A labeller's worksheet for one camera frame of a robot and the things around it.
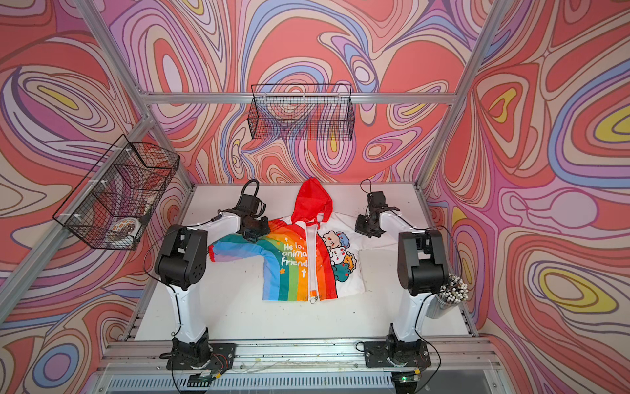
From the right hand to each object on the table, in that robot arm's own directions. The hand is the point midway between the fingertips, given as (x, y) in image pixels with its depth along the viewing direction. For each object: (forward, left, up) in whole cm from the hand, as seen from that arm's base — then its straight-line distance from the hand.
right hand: (361, 234), depth 99 cm
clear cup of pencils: (-31, -19, +15) cm, 39 cm away
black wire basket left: (-6, +81, +28) cm, 86 cm away
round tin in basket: (-11, +74, +26) cm, 79 cm away
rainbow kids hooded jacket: (-8, +21, -3) cm, 23 cm away
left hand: (+4, +37, -1) cm, 38 cm away
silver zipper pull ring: (-25, +20, -3) cm, 32 cm away
